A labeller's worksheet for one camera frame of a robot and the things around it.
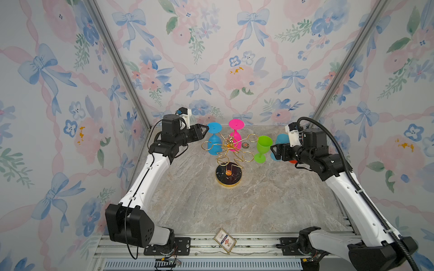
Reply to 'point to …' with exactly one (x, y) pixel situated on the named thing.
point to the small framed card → (227, 241)
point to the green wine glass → (263, 147)
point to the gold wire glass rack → (229, 169)
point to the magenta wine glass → (236, 124)
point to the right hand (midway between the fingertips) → (280, 145)
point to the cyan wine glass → (215, 143)
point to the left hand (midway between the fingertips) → (206, 127)
